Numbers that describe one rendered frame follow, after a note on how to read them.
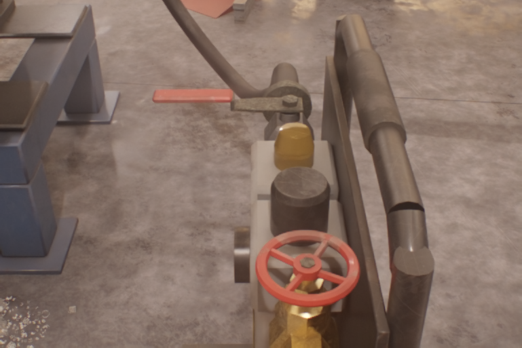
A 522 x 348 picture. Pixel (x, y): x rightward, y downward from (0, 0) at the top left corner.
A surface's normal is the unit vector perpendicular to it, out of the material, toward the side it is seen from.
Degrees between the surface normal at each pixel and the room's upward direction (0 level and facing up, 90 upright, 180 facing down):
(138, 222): 0
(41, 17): 0
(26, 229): 90
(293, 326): 90
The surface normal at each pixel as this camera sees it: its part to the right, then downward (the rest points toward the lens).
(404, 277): -0.70, 0.37
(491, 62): 0.00, -0.82
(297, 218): -0.12, 0.56
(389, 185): -0.71, -0.57
